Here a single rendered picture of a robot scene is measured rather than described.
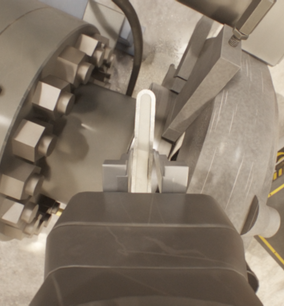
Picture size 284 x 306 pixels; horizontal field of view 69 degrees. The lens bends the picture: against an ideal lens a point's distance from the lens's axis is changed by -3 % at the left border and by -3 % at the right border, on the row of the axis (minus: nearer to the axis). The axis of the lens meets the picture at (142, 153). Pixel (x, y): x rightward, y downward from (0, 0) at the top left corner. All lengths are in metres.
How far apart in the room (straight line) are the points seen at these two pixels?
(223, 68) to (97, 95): 0.31
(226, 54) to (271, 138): 0.12
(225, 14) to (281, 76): 0.98
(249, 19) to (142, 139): 0.19
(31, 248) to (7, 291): 0.61
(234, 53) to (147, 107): 0.17
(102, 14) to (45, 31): 0.53
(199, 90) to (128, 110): 0.22
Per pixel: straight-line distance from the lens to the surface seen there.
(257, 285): 1.47
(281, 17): 0.40
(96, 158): 0.44
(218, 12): 0.40
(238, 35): 0.29
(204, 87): 0.30
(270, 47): 0.40
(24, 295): 2.34
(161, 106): 0.44
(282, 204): 1.20
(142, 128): 0.16
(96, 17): 0.94
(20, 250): 1.94
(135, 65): 0.61
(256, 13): 0.28
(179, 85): 0.54
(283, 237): 1.34
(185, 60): 0.55
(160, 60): 1.15
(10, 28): 0.43
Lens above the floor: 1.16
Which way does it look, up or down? 69 degrees down
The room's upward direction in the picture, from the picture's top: 176 degrees counter-clockwise
